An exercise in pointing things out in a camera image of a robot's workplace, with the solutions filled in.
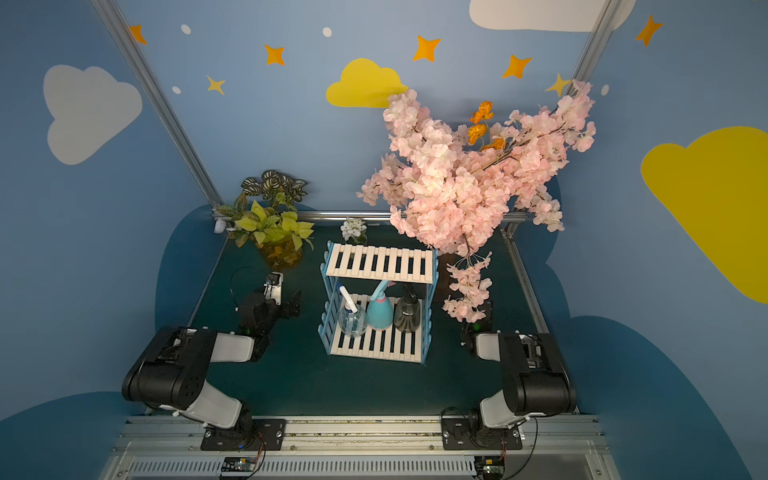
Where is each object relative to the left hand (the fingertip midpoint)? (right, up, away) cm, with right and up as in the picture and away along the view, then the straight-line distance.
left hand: (283, 285), depth 94 cm
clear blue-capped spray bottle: (+22, -11, +1) cm, 25 cm away
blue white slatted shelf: (+27, +6, -19) cm, 33 cm away
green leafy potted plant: (-5, +22, -3) cm, 23 cm away
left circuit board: (-3, -41, -22) cm, 47 cm away
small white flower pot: (+22, +18, +10) cm, 30 cm away
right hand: (+61, -3, +2) cm, 61 cm away
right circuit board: (+59, -43, -22) cm, 76 cm away
